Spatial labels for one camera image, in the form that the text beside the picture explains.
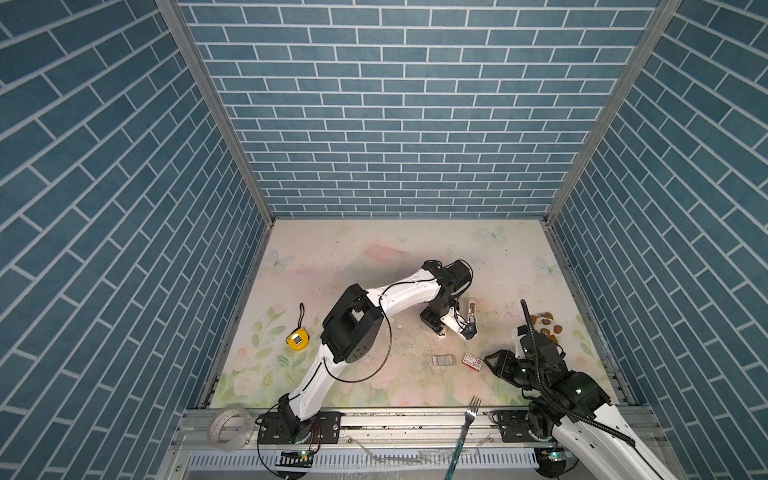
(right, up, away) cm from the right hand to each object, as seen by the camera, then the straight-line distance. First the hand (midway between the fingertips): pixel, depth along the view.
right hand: (484, 359), depth 79 cm
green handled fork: (-5, -13, -3) cm, 14 cm away
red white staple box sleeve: (-2, -2, +5) cm, 6 cm away
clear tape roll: (-66, -16, -4) cm, 68 cm away
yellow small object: (-53, +3, +7) cm, 53 cm away
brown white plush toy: (+21, +7, +10) cm, 25 cm away
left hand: (-9, +8, +11) cm, 17 cm away
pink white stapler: (0, +11, +12) cm, 16 cm away
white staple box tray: (-10, -2, +6) cm, 12 cm away
